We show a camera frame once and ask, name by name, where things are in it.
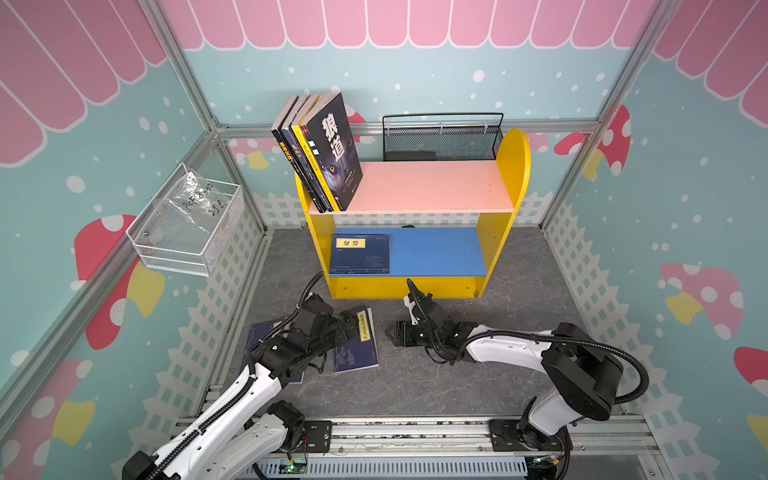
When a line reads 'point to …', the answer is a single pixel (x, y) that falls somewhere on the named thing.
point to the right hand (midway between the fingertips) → (391, 331)
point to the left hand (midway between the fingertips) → (346, 332)
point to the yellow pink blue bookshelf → (421, 229)
